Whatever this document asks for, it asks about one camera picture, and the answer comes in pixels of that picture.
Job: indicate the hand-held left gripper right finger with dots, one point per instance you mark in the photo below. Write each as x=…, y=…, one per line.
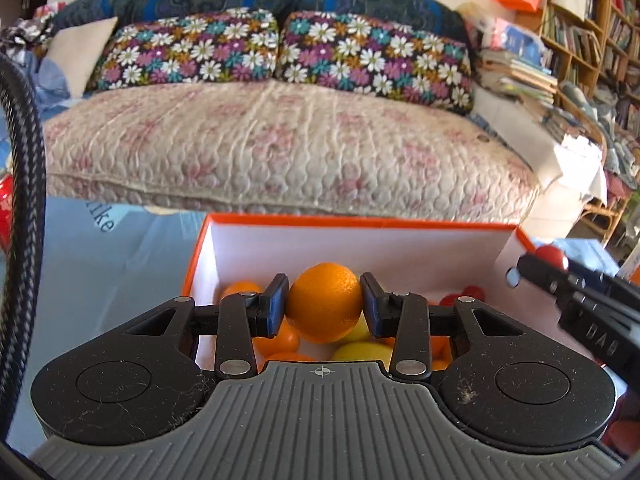
x=372, y=310

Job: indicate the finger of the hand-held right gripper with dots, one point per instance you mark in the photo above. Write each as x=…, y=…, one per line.
x=545, y=275

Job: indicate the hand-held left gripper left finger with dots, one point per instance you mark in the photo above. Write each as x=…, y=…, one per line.
x=275, y=305

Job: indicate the red cherry tomato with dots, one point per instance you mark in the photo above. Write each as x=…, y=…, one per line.
x=472, y=292
x=550, y=254
x=447, y=300

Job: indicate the small mandarin orange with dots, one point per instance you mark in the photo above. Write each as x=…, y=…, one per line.
x=438, y=346
x=280, y=340
x=241, y=290

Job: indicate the yellow pear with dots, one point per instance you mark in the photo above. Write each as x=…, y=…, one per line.
x=360, y=354

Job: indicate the orange cardboard box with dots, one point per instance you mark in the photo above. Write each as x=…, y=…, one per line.
x=350, y=245

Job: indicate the rattan chair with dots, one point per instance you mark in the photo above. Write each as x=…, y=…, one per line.
x=607, y=210

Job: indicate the white cloth cover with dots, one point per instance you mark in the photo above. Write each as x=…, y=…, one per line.
x=545, y=160

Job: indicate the pile of folded clothes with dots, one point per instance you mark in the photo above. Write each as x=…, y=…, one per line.
x=617, y=150

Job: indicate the sofa with quilted beige cover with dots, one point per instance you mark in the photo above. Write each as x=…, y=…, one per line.
x=280, y=150

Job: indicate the stack of books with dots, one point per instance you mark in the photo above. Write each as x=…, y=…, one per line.
x=515, y=60

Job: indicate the wooden bookshelf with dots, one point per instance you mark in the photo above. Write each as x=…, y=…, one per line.
x=595, y=25

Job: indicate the floral print cushion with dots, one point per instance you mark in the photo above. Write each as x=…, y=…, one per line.
x=375, y=55
x=190, y=50

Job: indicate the red soda can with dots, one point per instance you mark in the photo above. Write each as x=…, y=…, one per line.
x=4, y=210

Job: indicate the crumpled blue cloth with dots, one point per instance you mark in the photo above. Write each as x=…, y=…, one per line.
x=50, y=85

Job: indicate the white pillow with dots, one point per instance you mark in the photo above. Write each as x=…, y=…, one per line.
x=80, y=55

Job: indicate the black white patterned cloth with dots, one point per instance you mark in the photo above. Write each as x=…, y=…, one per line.
x=30, y=25

